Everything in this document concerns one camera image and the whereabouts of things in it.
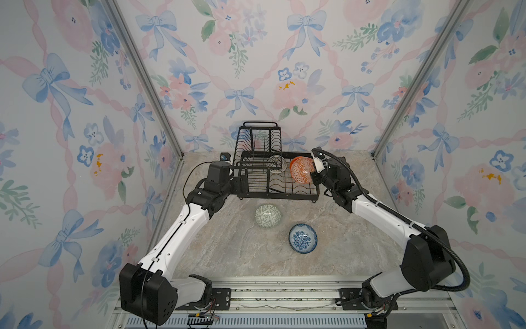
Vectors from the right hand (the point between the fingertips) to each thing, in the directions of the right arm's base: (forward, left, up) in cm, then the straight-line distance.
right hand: (317, 160), depth 85 cm
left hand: (-9, +33, 0) cm, 34 cm away
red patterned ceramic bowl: (0, +7, -4) cm, 8 cm away
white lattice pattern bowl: (-3, +17, +2) cm, 17 cm away
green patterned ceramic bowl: (-13, +21, -23) cm, 34 cm away
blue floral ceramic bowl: (-24, +6, -21) cm, 33 cm away
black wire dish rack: (-2, +22, -5) cm, 23 cm away
